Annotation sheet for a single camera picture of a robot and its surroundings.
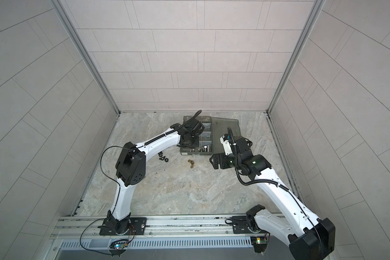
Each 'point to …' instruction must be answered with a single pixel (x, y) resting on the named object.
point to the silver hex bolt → (205, 147)
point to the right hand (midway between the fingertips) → (217, 158)
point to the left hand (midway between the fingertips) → (200, 143)
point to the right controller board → (259, 243)
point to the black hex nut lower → (166, 160)
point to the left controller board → (118, 247)
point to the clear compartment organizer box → (209, 142)
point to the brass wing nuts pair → (192, 163)
